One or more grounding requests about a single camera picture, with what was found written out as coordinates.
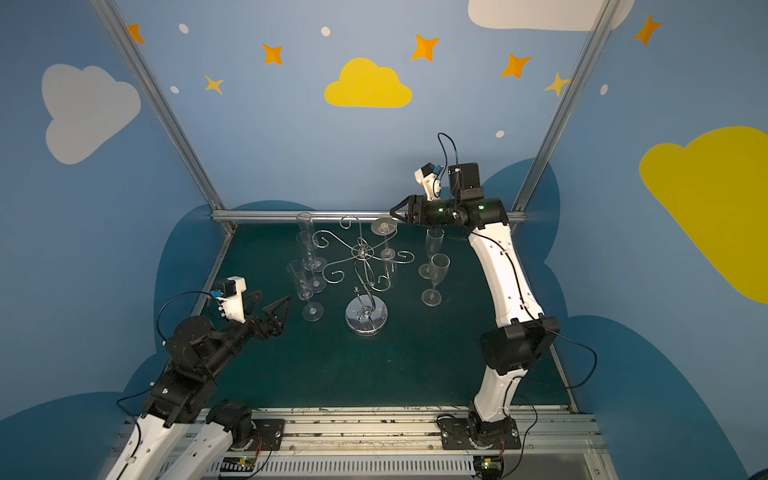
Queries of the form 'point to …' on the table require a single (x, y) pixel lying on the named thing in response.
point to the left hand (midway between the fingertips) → (273, 293)
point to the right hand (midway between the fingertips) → (401, 210)
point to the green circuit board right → (489, 467)
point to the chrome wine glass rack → (367, 313)
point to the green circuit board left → (237, 464)
